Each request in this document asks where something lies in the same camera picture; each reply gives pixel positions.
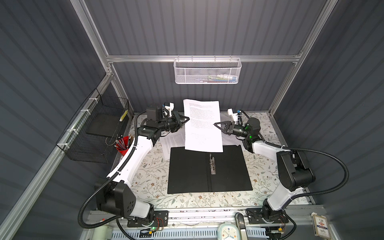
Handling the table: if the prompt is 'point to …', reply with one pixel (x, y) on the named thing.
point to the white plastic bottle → (103, 233)
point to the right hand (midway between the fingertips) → (216, 128)
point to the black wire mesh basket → (91, 135)
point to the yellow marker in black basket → (124, 114)
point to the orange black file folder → (198, 171)
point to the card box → (320, 226)
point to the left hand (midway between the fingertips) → (190, 118)
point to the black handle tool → (240, 223)
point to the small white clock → (228, 231)
